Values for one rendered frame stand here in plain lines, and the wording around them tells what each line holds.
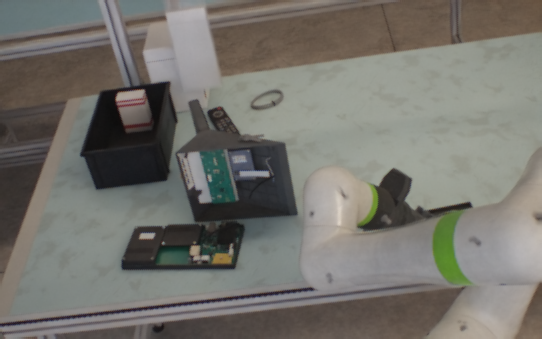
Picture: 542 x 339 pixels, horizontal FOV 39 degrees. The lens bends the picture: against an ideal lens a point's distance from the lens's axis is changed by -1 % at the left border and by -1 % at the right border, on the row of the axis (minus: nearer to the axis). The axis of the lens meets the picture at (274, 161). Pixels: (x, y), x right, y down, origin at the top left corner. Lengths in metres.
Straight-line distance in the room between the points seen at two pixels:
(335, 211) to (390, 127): 0.65
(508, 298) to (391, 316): 1.47
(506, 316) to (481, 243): 0.38
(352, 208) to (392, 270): 0.20
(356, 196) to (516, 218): 0.42
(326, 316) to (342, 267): 1.56
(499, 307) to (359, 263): 0.29
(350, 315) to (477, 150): 1.14
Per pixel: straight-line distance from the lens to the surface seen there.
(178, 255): 1.76
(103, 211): 1.97
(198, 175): 1.78
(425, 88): 2.18
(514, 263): 1.11
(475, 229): 1.14
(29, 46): 3.18
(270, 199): 1.81
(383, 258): 1.28
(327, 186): 1.43
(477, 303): 1.49
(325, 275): 1.39
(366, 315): 2.90
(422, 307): 2.91
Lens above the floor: 2.17
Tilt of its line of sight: 37 degrees down
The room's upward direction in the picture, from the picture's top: 11 degrees counter-clockwise
